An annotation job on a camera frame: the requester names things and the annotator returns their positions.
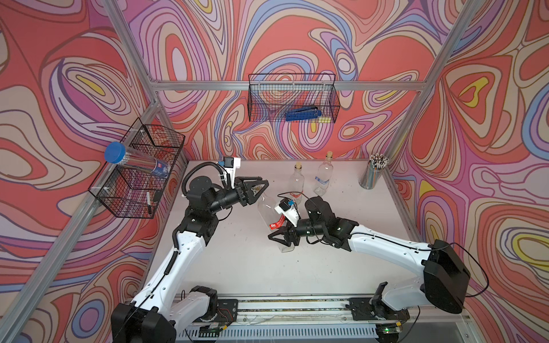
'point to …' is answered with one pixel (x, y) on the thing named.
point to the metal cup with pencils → (371, 174)
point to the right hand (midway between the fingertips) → (274, 236)
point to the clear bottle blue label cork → (324, 171)
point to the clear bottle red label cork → (297, 184)
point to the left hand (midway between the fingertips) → (266, 185)
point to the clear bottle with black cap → (269, 213)
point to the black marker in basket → (149, 203)
